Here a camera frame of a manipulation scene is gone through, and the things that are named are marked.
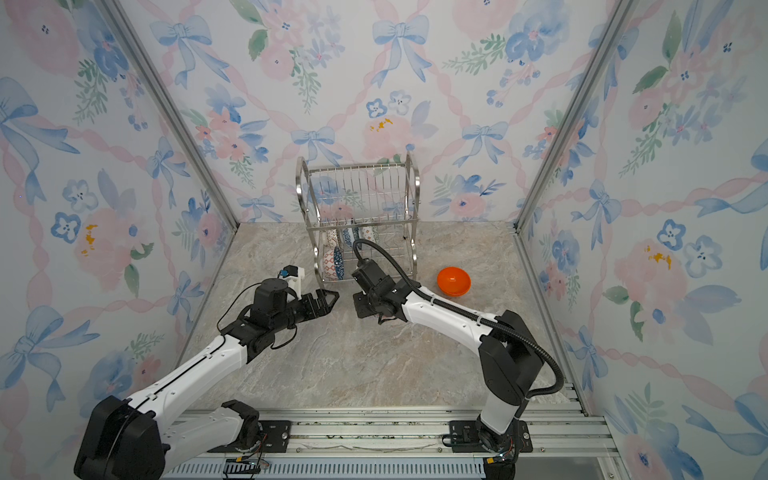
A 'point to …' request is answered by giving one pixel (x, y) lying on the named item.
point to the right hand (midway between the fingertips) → (363, 300)
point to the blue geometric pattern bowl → (339, 262)
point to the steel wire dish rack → (349, 204)
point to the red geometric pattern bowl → (330, 273)
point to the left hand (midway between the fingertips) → (330, 296)
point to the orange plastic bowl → (453, 281)
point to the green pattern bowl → (370, 233)
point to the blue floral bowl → (347, 236)
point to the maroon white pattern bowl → (332, 238)
